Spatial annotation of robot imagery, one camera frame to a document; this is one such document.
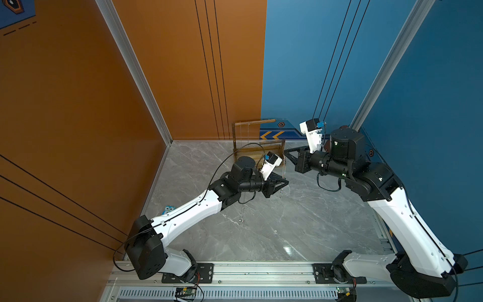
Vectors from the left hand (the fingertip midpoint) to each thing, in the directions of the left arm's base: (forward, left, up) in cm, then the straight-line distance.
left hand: (286, 179), depth 68 cm
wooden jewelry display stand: (+39, +8, -29) cm, 49 cm away
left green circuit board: (-31, +38, -31) cm, 58 cm away
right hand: (+2, +2, +13) cm, 13 cm away
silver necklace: (+37, +15, -10) cm, 41 cm away
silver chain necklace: (-3, +17, -29) cm, 34 cm away
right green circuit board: (-30, -24, -32) cm, 50 cm away
